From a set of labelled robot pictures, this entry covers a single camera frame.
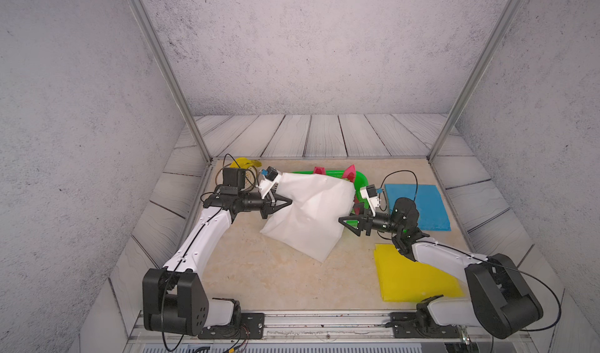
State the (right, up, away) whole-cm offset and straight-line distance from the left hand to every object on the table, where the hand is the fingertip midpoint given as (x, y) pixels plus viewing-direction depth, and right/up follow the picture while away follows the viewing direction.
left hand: (291, 201), depth 76 cm
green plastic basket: (+28, +5, +26) cm, 39 cm away
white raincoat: (+6, -7, 0) cm, 10 cm away
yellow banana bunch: (-25, +14, +38) cm, 48 cm away
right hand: (+17, -5, 0) cm, 18 cm away
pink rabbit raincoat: (+24, +9, +28) cm, 38 cm away
